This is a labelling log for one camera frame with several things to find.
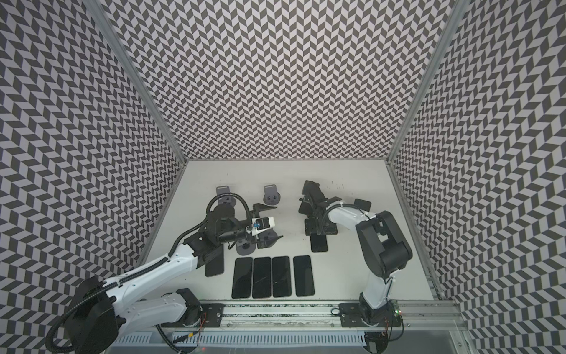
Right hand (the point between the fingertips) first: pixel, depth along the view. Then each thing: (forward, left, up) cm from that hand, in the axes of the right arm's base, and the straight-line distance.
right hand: (319, 234), depth 92 cm
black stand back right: (+15, +3, +2) cm, 16 cm away
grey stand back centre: (+16, +21, +6) cm, 27 cm away
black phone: (-18, +15, +3) cm, 23 cm away
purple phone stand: (-18, +22, +2) cm, 29 cm away
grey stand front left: (-6, +30, +2) cm, 31 cm away
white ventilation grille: (-36, +26, 0) cm, 44 cm away
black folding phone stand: (+9, -18, +9) cm, 22 cm away
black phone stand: (-17, +30, 0) cm, 35 cm away
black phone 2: (-4, +1, +1) cm, 4 cm away
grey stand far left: (+14, +40, +5) cm, 42 cm away
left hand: (-4, +16, +21) cm, 26 cm away
